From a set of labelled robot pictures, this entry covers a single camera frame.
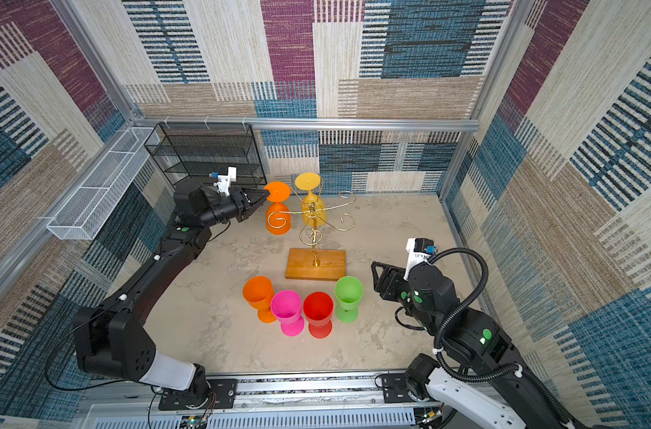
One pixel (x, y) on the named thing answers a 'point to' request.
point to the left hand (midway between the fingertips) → (270, 190)
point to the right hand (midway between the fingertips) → (380, 273)
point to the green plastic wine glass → (349, 291)
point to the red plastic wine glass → (317, 307)
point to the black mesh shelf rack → (187, 149)
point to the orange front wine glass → (257, 290)
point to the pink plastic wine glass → (286, 307)
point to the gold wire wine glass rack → (314, 263)
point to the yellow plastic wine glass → (314, 211)
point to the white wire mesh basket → (84, 214)
